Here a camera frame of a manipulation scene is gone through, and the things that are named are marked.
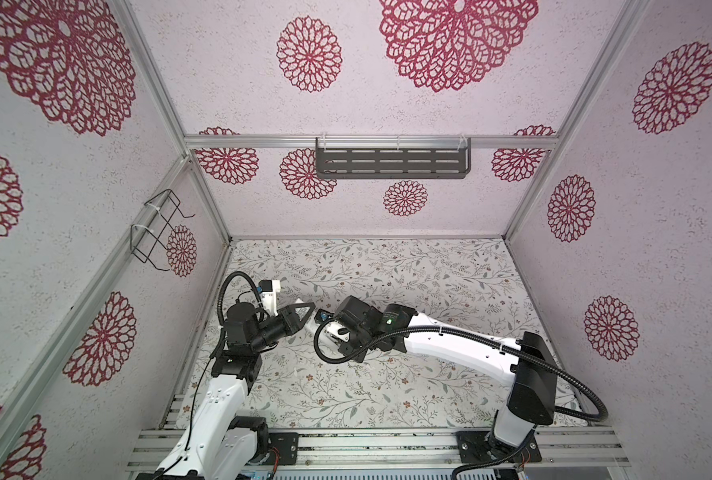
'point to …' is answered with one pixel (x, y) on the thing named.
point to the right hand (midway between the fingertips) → (342, 334)
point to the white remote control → (311, 326)
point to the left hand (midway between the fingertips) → (314, 311)
